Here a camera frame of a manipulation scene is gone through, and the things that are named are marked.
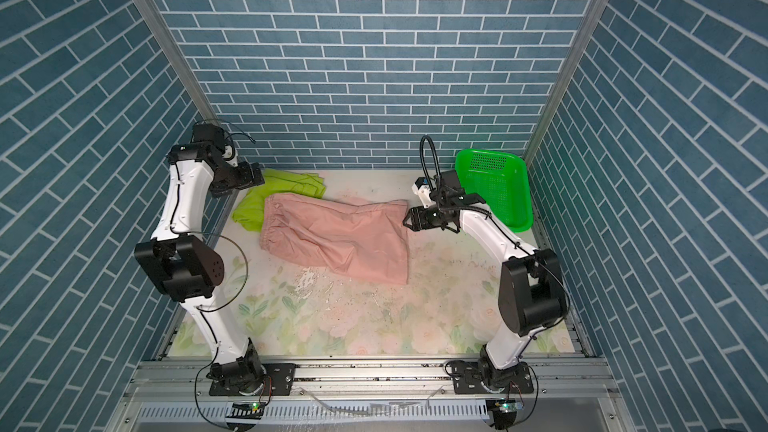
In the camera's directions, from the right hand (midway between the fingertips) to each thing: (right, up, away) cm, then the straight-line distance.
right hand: (411, 217), depth 89 cm
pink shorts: (-14, -8, +10) cm, 19 cm away
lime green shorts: (-56, +2, +15) cm, 58 cm away
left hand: (-48, +11, -1) cm, 49 cm away
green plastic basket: (+37, +14, +30) cm, 50 cm away
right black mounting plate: (+14, -39, -15) cm, 44 cm away
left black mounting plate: (-34, -40, -15) cm, 54 cm away
